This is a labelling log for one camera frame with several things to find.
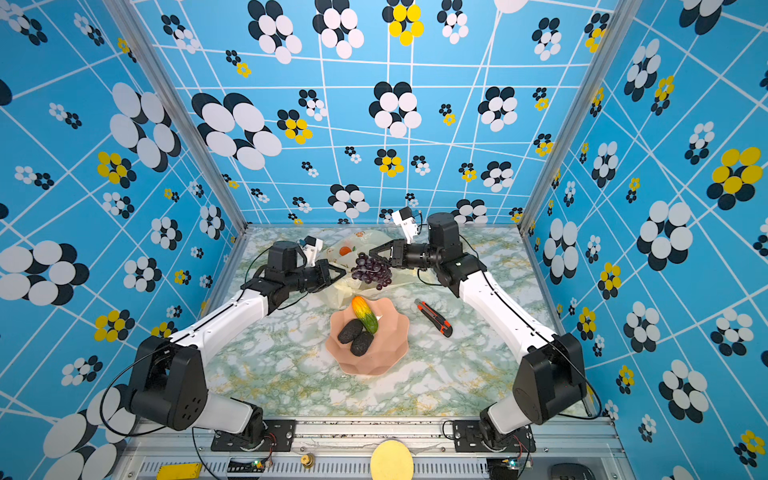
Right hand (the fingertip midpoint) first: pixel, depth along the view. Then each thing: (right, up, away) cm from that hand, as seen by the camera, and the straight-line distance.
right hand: (373, 257), depth 72 cm
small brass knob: (-15, -47, -4) cm, 49 cm away
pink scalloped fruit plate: (+4, -26, +16) cm, 31 cm away
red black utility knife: (+20, -21, +19) cm, 35 cm away
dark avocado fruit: (-8, -22, +14) cm, 27 cm away
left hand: (-8, -4, +11) cm, 14 cm away
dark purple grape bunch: (0, -3, -1) cm, 4 cm away
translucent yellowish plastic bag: (-13, +2, +33) cm, 36 cm away
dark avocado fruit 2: (-5, -25, +12) cm, 28 cm away
